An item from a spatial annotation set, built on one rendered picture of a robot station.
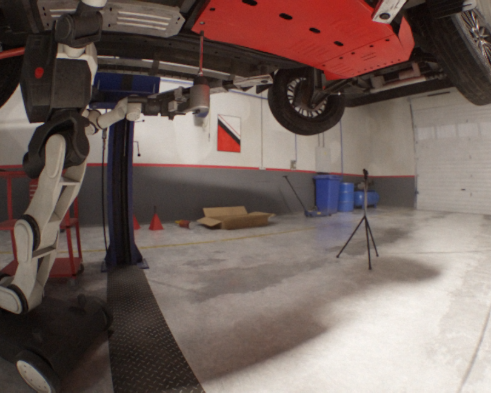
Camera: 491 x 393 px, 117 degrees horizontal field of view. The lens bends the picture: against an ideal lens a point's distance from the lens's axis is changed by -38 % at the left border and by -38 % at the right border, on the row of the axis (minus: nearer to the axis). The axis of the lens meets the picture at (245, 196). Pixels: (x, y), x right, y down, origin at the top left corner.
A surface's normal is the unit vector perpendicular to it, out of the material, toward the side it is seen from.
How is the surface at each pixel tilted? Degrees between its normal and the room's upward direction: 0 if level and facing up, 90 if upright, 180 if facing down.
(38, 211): 90
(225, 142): 90
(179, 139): 90
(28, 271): 115
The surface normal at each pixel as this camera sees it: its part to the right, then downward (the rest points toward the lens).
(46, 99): 0.80, 0.29
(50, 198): -0.24, 0.33
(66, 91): 0.81, 0.05
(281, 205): 0.51, 0.04
